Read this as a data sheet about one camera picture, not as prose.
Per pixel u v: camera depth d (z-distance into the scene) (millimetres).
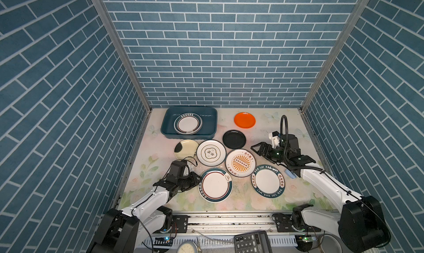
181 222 739
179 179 688
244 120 1151
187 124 1094
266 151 735
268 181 906
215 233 724
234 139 1029
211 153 963
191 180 764
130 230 408
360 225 403
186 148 992
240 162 934
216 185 848
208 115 1155
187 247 653
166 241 721
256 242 680
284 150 654
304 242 710
